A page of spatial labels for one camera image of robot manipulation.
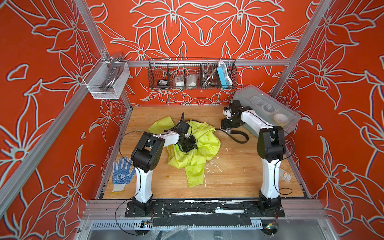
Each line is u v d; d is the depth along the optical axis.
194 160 0.83
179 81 0.92
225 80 0.89
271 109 0.95
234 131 1.00
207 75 0.83
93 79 0.78
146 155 0.53
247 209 0.73
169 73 0.99
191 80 0.93
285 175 0.82
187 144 0.86
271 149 0.57
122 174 0.85
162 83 0.95
